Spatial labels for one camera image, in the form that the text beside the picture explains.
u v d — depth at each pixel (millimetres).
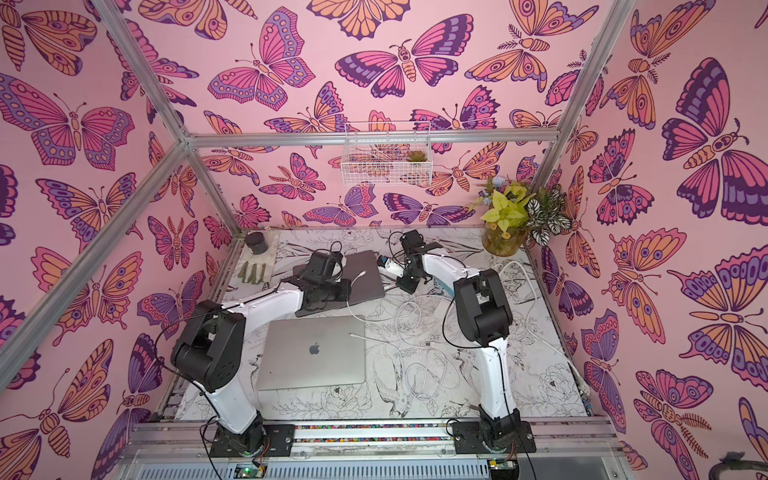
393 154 963
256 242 1108
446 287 662
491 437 650
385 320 943
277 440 733
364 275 981
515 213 898
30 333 522
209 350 479
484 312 570
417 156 922
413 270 798
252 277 1061
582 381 836
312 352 877
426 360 850
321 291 738
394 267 914
